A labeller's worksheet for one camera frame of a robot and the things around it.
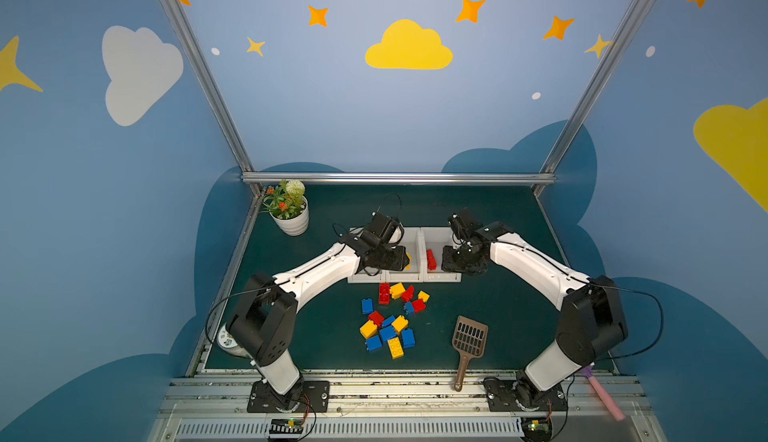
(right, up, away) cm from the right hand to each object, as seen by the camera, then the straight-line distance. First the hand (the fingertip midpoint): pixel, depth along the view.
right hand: (450, 263), depth 88 cm
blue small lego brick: (-25, -13, +1) cm, 28 cm away
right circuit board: (+19, -39, -14) cm, 46 cm away
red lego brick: (-22, -16, 0) cm, 27 cm away
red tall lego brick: (-20, -10, +3) cm, 22 cm away
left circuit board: (-44, -38, -15) cm, 60 cm away
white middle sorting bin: (-9, +4, +14) cm, 17 cm away
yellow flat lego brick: (-17, -22, -6) cm, 29 cm away
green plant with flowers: (-52, +19, +8) cm, 56 cm away
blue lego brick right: (-13, -20, -6) cm, 25 cm away
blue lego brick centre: (-18, -19, -4) cm, 26 cm away
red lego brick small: (-9, -13, +2) cm, 16 cm away
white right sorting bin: (-2, +7, +10) cm, 13 cm away
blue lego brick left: (-23, -22, -5) cm, 32 cm away
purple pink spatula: (+38, -34, -15) cm, 53 cm away
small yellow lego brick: (-8, -11, +3) cm, 14 cm away
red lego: (-4, -1, +9) cm, 10 cm away
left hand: (-14, +2, -1) cm, 14 cm away
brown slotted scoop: (+5, -21, -4) cm, 22 cm away
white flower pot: (-51, +10, +14) cm, 54 cm away
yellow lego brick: (-24, -18, -4) cm, 31 cm away
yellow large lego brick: (-16, -9, +3) cm, 19 cm away
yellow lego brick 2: (-15, -17, -3) cm, 23 cm away
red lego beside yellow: (-12, -10, +3) cm, 16 cm away
